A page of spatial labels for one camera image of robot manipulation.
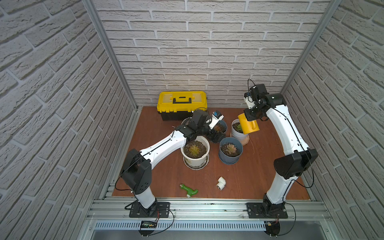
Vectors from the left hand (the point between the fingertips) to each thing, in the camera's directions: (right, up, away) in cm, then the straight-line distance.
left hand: (214, 123), depth 81 cm
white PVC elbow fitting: (+4, -33, -1) cm, 34 cm away
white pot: (+15, -6, +10) cm, 19 cm away
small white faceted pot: (-15, +1, -13) cm, 20 cm away
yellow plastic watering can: (+19, -2, +1) cm, 19 cm away
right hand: (+22, +5, 0) cm, 23 cm away
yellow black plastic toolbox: (-22, +12, +18) cm, 30 cm away
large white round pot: (-11, -17, +2) cm, 20 cm away
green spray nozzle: (-14, -38, -3) cm, 40 cm away
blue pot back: (+6, -2, +16) cm, 17 cm away
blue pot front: (+10, -16, +5) cm, 19 cm away
